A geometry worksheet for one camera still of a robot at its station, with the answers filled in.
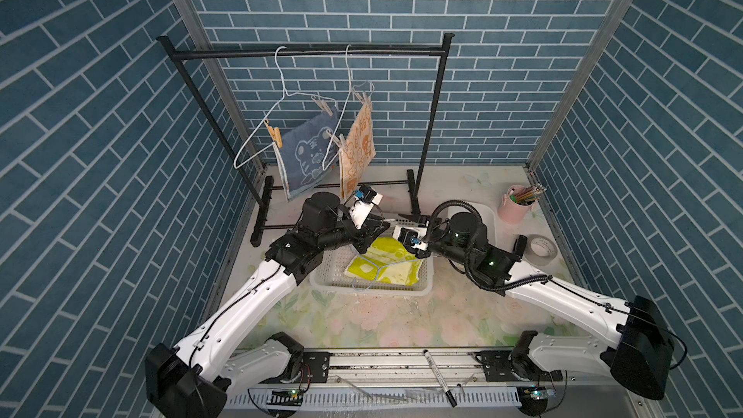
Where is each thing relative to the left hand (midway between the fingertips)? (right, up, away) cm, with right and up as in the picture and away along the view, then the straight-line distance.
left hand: (392, 225), depth 69 cm
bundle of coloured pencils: (+45, +7, +24) cm, 52 cm away
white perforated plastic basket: (-20, -17, +20) cm, 33 cm away
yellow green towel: (-1, -14, +21) cm, 26 cm away
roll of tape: (+46, -13, +24) cm, 53 cm away
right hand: (+3, +1, +2) cm, 4 cm away
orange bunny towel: (-9, +21, +18) cm, 29 cm away
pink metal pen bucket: (+43, +1, +31) cm, 53 cm away
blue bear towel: (-25, +20, +17) cm, 36 cm away
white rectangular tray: (+34, 0, +31) cm, 46 cm away
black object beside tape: (+42, -10, +24) cm, 50 cm away
